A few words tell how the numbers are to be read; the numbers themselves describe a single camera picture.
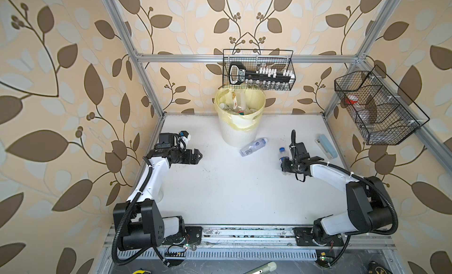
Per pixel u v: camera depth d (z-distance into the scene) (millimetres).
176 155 701
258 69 810
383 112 731
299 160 714
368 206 436
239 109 937
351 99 806
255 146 1037
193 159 765
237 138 950
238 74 843
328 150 985
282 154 980
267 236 753
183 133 770
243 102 963
